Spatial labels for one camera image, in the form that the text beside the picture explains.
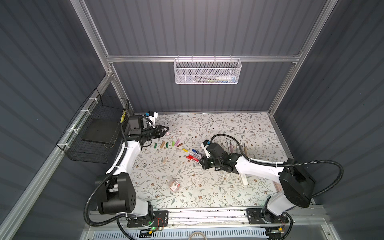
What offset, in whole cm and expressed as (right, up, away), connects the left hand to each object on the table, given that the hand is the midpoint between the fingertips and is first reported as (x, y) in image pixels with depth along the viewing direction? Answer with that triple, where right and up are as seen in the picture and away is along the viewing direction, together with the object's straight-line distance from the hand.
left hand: (168, 128), depth 84 cm
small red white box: (+4, -32, -1) cm, 32 cm away
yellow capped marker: (+12, -16, +14) cm, 24 cm away
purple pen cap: (+3, -10, +19) cm, 22 cm away
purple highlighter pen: (+40, -13, +17) cm, 45 cm away
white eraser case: (+43, -29, -1) cm, 52 cm away
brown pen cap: (-7, -11, +18) cm, 23 cm away
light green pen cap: (0, -10, +18) cm, 21 cm away
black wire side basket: (-33, -2, -13) cm, 36 cm away
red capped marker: (+13, -19, +11) cm, 26 cm away
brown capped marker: (+49, -14, +15) cm, 53 cm away
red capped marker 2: (+14, -20, +10) cm, 27 cm away
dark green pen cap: (-12, -12, +18) cm, 25 cm away
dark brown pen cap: (+5, -12, +18) cm, 22 cm away
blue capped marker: (+16, -17, +18) cm, 30 cm away
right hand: (+18, -20, +1) cm, 27 cm away
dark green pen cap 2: (-4, -11, +18) cm, 22 cm away
